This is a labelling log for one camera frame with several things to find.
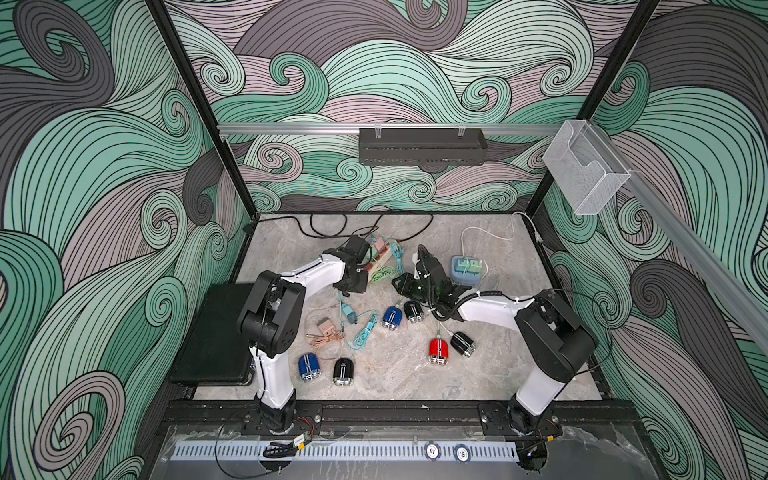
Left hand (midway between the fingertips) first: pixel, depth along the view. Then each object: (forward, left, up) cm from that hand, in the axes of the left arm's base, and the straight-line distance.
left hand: (356, 282), depth 95 cm
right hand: (-3, -11, +4) cm, 12 cm away
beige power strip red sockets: (+13, -9, 0) cm, 15 cm away
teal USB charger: (-12, +1, 0) cm, 12 cm away
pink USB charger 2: (+14, -8, +3) cm, 16 cm away
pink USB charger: (-15, +8, -2) cm, 17 cm away
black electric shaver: (-10, -18, -1) cm, 21 cm away
